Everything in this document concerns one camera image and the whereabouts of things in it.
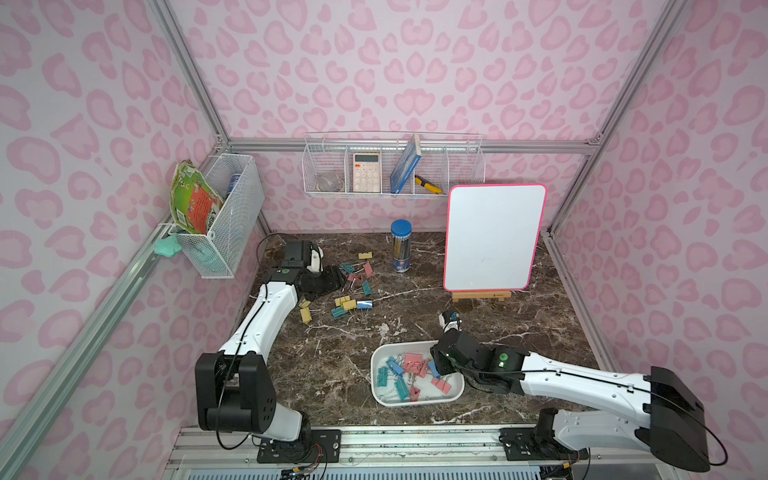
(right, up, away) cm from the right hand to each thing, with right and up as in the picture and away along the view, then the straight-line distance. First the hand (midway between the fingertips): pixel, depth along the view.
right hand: (434, 351), depth 80 cm
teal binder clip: (-14, -8, +2) cm, 16 cm away
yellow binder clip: (-22, +25, +34) cm, 47 cm away
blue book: (-7, +51, +9) cm, 53 cm away
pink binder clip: (-6, -10, -2) cm, 12 cm away
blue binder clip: (-11, -6, +4) cm, 13 cm away
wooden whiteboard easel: (+17, +13, +14) cm, 25 cm away
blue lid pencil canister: (-9, +33, +16) cm, 38 cm away
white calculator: (-19, +52, +15) cm, 57 cm away
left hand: (-27, +19, +7) cm, 34 cm away
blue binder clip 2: (-20, +9, +19) cm, 29 cm away
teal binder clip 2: (-27, +21, +29) cm, 45 cm away
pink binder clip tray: (-5, -5, +5) cm, 9 cm away
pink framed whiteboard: (+18, +32, +9) cm, 38 cm away
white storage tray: (-8, -7, +4) cm, 11 cm away
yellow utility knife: (0, +49, +18) cm, 52 cm away
